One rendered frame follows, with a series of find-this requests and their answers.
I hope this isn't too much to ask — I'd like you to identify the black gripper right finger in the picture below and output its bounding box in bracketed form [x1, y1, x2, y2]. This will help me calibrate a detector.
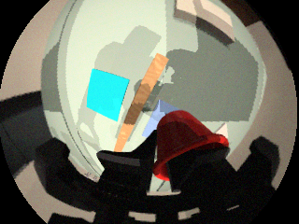
[165, 147, 231, 193]

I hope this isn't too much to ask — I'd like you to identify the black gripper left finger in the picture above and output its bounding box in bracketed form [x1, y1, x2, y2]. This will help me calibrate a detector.
[96, 130, 157, 193]

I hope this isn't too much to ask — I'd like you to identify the tan wooden bar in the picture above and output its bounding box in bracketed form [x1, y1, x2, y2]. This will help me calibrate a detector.
[115, 53, 169, 152]

